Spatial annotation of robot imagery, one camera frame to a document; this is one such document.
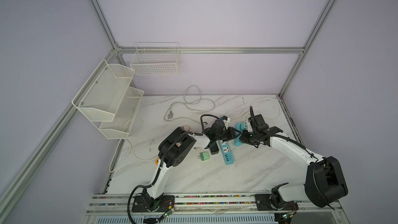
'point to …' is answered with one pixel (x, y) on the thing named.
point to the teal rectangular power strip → (226, 152)
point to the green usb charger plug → (204, 155)
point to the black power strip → (213, 146)
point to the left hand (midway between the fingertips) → (240, 135)
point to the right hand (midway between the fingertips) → (240, 137)
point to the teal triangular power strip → (240, 126)
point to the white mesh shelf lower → (119, 128)
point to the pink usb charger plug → (187, 128)
